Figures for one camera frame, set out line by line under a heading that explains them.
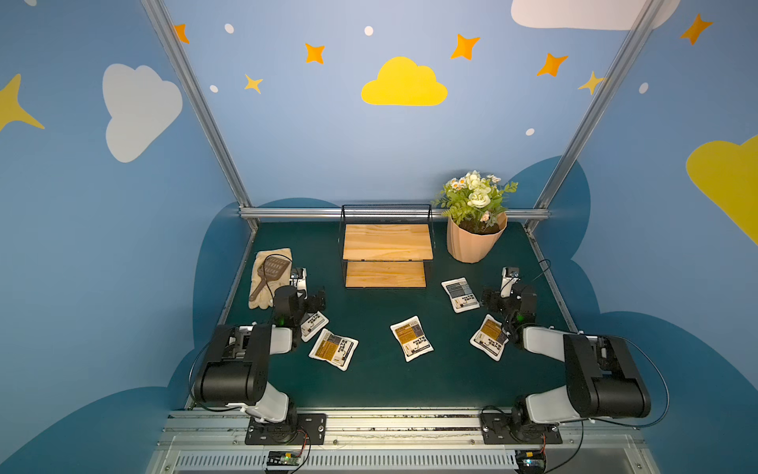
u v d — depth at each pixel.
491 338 0.90
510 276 0.82
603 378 0.46
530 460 0.73
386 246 0.94
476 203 0.87
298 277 0.80
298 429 0.72
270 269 1.04
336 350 0.87
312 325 0.93
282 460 0.72
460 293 1.01
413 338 0.90
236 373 0.45
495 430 0.75
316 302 0.87
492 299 0.86
